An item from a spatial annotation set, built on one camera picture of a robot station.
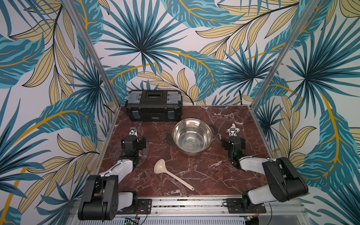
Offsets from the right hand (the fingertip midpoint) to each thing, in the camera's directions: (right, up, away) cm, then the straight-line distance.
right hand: (234, 137), depth 92 cm
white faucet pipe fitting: (+4, +6, +14) cm, 16 cm away
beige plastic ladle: (-48, -17, -8) cm, 51 cm away
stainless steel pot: (-27, -1, +8) cm, 29 cm away
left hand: (-65, -1, -3) cm, 65 cm away
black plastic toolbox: (-53, +21, +3) cm, 58 cm away
